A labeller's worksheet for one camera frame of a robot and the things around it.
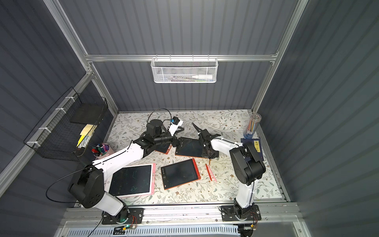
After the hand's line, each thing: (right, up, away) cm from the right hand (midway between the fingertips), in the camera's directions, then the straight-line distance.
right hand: (210, 155), depth 95 cm
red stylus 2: (0, -3, -2) cm, 4 cm away
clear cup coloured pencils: (+28, +23, -4) cm, 36 cm away
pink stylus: (+1, -11, -8) cm, 14 cm away
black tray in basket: (-69, +26, -14) cm, 75 cm away
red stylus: (-9, -7, -6) cm, 13 cm away
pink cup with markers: (-64, +5, -10) cm, 65 cm away
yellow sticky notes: (-66, +18, -20) cm, 71 cm away
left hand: (-13, +14, -18) cm, 26 cm away
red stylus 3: (-2, -9, -6) cm, 11 cm away
